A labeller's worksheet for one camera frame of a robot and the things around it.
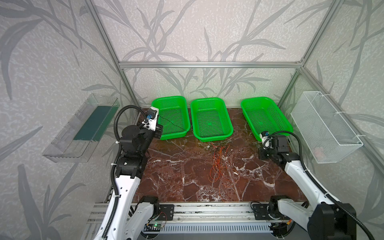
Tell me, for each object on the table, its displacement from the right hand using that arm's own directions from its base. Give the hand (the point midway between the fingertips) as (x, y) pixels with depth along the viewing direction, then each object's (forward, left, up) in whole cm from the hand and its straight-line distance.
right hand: (261, 144), depth 87 cm
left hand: (+1, +54, +29) cm, 61 cm away
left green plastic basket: (+32, +58, -11) cm, 67 cm away
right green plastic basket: (+32, -13, -11) cm, 37 cm away
